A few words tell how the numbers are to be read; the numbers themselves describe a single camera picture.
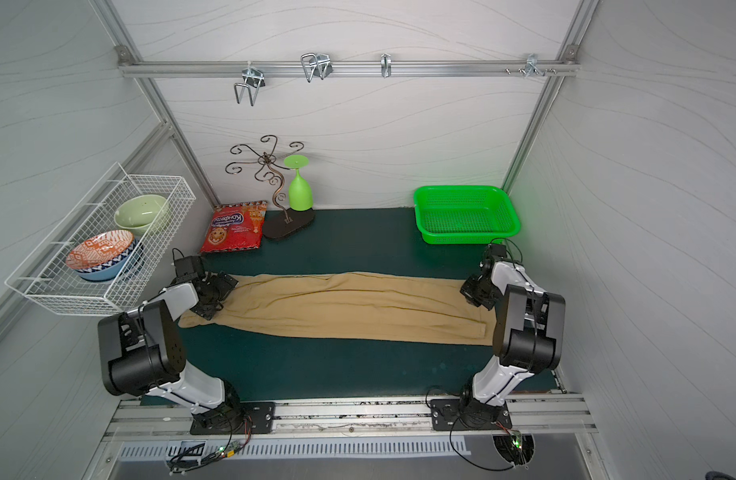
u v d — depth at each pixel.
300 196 0.94
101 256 0.63
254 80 0.78
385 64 0.73
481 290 0.80
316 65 0.76
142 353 0.46
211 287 0.80
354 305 0.91
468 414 0.68
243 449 0.70
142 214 0.73
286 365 0.82
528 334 0.49
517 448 0.71
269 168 0.93
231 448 0.69
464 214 1.19
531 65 0.77
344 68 0.78
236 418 0.69
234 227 1.08
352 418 0.75
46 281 0.57
